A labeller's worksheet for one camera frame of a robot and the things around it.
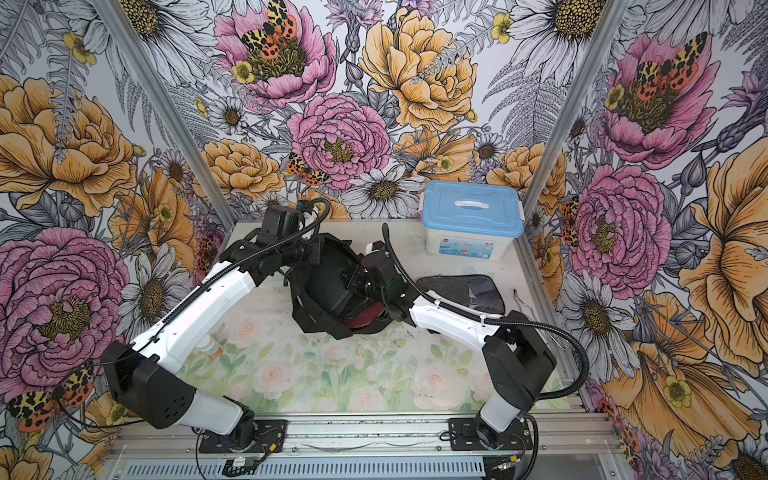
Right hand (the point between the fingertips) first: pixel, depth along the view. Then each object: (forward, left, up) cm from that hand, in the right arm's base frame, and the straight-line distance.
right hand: (341, 281), depth 81 cm
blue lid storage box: (+27, -41, -5) cm, 49 cm away
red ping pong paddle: (-5, -6, -9) cm, 12 cm away
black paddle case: (+6, -41, -17) cm, 45 cm away
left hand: (+5, +5, +6) cm, 9 cm away
